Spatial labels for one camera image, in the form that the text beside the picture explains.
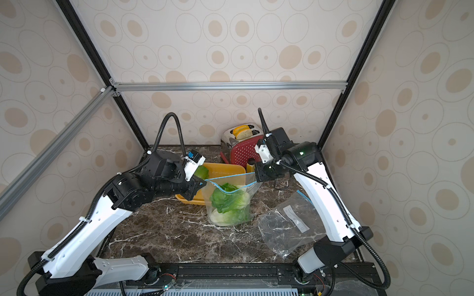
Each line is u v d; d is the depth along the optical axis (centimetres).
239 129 100
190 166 55
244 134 100
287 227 84
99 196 41
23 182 53
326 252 49
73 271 39
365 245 38
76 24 71
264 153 62
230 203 68
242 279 73
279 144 49
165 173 46
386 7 67
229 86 94
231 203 68
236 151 97
